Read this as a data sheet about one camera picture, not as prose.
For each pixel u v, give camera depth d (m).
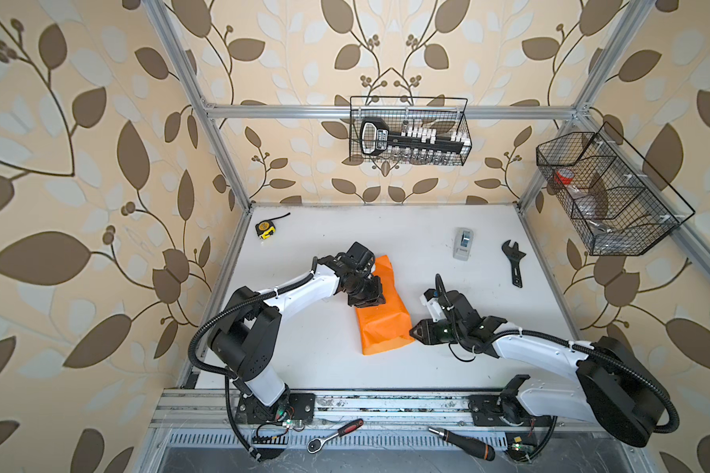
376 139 0.85
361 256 0.71
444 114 0.91
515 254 1.05
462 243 1.05
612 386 0.42
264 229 1.10
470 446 0.68
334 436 0.71
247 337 0.45
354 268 0.69
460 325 0.67
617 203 0.73
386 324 0.83
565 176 0.88
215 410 0.76
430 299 0.79
